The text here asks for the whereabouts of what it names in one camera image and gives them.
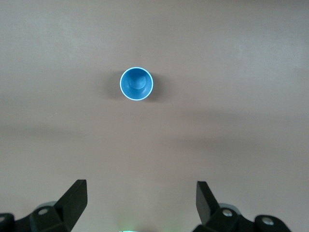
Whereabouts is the blue plastic cup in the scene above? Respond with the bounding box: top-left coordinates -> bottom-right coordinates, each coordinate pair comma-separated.
119,67 -> 155,101

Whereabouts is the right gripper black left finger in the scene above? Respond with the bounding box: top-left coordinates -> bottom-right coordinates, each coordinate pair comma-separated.
0,179 -> 88,232

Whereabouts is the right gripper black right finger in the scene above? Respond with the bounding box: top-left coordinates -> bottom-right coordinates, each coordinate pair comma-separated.
195,181 -> 290,232

